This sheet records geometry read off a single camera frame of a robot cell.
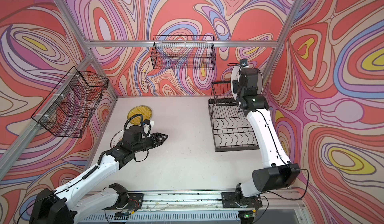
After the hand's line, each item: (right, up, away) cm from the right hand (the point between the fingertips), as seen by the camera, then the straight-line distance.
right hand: (245, 81), depth 72 cm
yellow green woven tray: (-62, -14, +38) cm, 74 cm away
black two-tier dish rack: (+1, -28, +27) cm, 38 cm away
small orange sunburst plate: (-75, -33, +24) cm, 85 cm away
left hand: (-38, -29, +5) cm, 48 cm away
